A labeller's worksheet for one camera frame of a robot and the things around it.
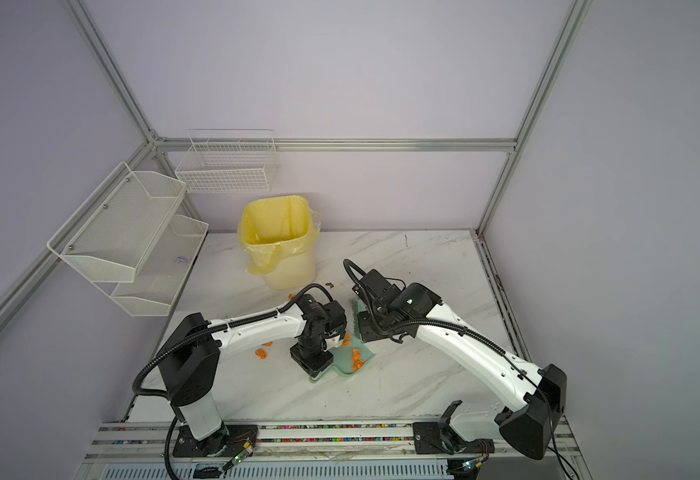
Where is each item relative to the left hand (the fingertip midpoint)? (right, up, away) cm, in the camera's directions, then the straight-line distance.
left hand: (309, 375), depth 78 cm
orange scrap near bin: (-10, +18, +23) cm, 31 cm away
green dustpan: (+10, +2, +9) cm, 13 cm away
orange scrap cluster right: (+13, +1, +8) cm, 15 cm away
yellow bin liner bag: (-18, +43, +21) cm, 51 cm away
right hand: (+14, +14, -5) cm, 20 cm away
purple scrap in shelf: (-44, +31, +15) cm, 56 cm away
